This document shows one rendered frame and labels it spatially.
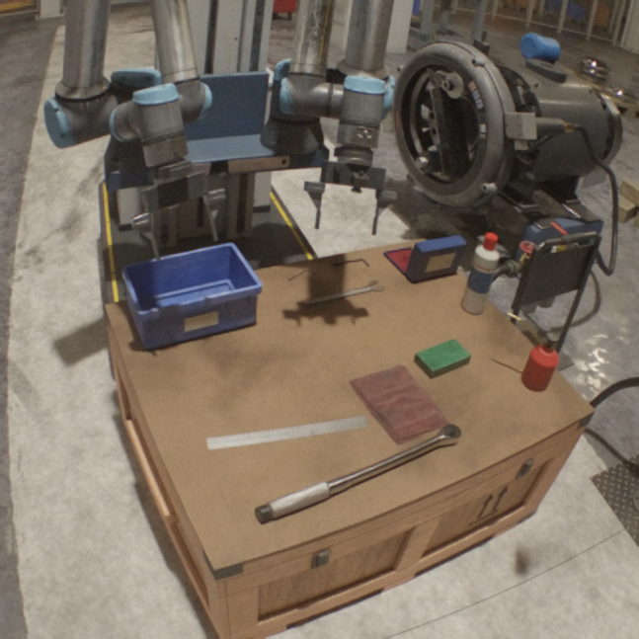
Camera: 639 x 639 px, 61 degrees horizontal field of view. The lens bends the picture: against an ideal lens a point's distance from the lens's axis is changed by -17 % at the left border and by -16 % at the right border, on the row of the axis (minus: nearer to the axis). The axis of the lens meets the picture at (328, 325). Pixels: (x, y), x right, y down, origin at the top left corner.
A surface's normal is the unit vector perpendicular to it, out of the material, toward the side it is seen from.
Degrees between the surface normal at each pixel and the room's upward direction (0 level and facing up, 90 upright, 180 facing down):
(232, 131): 90
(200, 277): 90
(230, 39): 90
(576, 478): 0
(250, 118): 90
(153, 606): 0
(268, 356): 0
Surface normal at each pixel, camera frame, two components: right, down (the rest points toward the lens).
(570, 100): 0.39, -0.21
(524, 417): 0.11, -0.77
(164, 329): 0.47, 0.59
